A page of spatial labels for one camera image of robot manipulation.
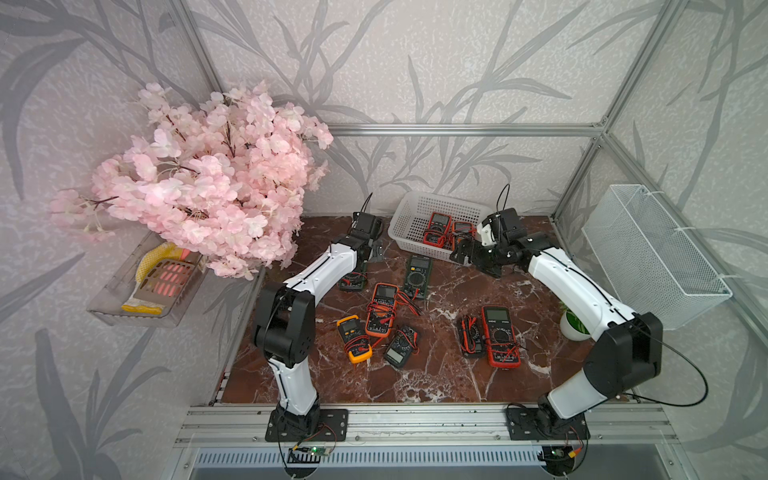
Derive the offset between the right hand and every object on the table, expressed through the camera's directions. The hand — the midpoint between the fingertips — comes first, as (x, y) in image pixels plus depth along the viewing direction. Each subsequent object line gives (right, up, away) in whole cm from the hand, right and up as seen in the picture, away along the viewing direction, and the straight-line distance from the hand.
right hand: (461, 259), depth 84 cm
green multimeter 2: (-12, -7, +15) cm, 20 cm away
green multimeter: (-32, -8, +14) cm, 36 cm away
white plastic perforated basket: (-13, +14, +35) cm, 40 cm away
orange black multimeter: (+5, +10, +28) cm, 30 cm away
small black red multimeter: (+3, -22, +1) cm, 22 cm away
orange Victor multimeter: (-23, -16, +6) cm, 28 cm away
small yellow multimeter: (-31, -23, 0) cm, 38 cm away
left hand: (-30, +3, +10) cm, 32 cm away
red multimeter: (-3, +11, +27) cm, 29 cm away
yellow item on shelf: (-69, +3, -18) cm, 71 cm away
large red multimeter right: (+12, -25, 0) cm, 28 cm away
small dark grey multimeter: (-17, -25, -1) cm, 30 cm away
